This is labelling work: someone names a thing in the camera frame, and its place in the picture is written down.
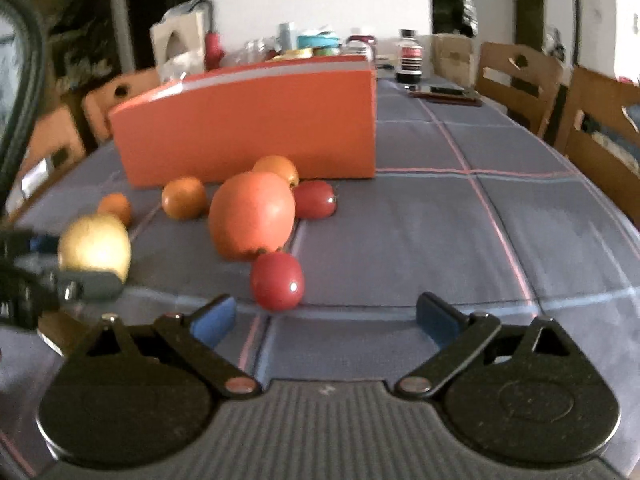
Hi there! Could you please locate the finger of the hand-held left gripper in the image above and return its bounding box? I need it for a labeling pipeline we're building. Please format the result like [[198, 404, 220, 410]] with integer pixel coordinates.
[[50, 268, 124, 303], [29, 233, 61, 257]]

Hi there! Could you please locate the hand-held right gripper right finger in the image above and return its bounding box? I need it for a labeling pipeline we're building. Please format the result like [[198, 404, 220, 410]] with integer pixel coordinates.
[[395, 291, 593, 400]]

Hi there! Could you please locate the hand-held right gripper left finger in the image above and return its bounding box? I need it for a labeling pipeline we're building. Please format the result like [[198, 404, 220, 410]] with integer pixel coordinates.
[[70, 295, 262, 400]]

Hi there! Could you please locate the yellow-green apple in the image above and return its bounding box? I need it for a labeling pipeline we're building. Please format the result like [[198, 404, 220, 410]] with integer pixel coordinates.
[[57, 213, 132, 284]]

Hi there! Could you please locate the small red tomato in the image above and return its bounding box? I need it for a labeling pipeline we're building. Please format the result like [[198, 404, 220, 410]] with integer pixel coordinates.
[[249, 252, 305, 311], [293, 180, 337, 220]]

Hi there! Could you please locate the small tangerine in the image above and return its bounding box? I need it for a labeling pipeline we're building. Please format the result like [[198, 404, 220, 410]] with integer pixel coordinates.
[[161, 176, 209, 221], [252, 155, 300, 189], [97, 193, 134, 227]]

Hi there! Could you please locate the large reddish orange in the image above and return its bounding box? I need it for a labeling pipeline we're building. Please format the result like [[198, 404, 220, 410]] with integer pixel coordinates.
[[208, 170, 296, 262]]

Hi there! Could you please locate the orange cardboard box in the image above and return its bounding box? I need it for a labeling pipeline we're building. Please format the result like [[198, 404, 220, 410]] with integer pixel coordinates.
[[108, 54, 377, 190]]

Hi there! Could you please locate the blue plaid tablecloth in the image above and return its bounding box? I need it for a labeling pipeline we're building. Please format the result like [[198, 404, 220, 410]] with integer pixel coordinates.
[[0, 76, 640, 463]]

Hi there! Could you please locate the wooden chair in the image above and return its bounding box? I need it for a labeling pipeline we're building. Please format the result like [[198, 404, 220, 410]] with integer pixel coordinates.
[[81, 69, 162, 144], [14, 107, 87, 212], [431, 34, 477, 87], [474, 42, 571, 137], [554, 65, 640, 217]]

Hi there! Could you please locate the grey curved pole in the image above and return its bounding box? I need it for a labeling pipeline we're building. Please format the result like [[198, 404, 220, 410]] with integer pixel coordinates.
[[0, 0, 47, 197]]

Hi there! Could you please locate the black phone on book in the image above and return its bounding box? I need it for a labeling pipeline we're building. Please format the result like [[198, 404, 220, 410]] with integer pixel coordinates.
[[407, 84, 484, 107]]

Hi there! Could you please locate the dark shelf cabinet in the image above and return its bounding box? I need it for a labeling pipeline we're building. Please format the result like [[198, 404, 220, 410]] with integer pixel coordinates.
[[30, 0, 132, 78]]

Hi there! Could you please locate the beige paper bag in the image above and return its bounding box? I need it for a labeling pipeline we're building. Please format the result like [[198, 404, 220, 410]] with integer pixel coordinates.
[[149, 9, 209, 84]]

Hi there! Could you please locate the red folded umbrella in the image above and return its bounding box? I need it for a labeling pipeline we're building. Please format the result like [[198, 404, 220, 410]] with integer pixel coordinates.
[[204, 0, 224, 69]]

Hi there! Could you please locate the dark bottle with red label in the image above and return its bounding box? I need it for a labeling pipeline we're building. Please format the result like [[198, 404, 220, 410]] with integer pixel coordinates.
[[395, 28, 425, 85]]

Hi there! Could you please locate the dark red supplement bottle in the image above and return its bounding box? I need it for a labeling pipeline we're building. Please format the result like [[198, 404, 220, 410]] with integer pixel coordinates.
[[347, 28, 377, 59]]

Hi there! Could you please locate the blue tumbler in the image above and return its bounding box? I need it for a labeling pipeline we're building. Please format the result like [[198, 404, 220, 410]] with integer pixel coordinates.
[[277, 22, 297, 54]]

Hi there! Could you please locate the teal bowl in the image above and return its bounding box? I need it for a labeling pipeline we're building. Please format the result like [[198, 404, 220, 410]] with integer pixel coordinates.
[[298, 32, 342, 52]]

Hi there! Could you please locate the dark door frame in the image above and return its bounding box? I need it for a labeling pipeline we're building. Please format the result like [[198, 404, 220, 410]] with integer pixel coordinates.
[[514, 0, 547, 52]]

